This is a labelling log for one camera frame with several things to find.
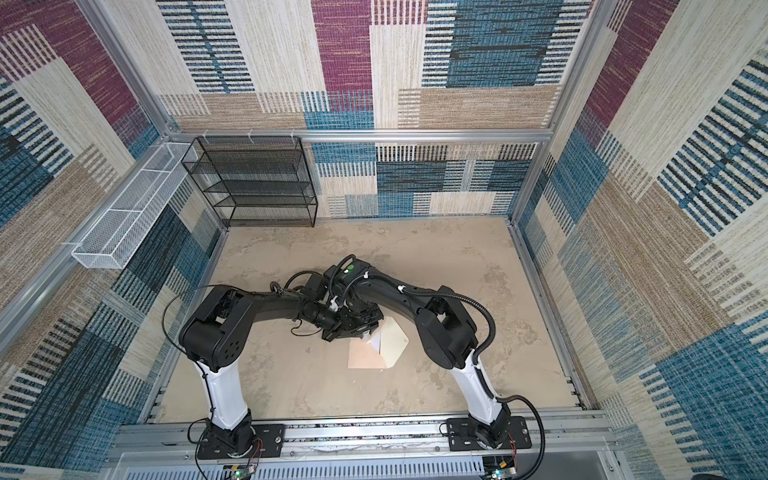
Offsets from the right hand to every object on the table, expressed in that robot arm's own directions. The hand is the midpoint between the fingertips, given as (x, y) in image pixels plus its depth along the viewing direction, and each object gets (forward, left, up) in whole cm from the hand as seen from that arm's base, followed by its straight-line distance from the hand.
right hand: (367, 336), depth 84 cm
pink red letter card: (+1, -2, -6) cm, 6 cm away
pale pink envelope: (+1, -7, -7) cm, 10 cm away
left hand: (+3, +2, -4) cm, 6 cm away
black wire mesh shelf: (+54, +40, +12) cm, 69 cm away
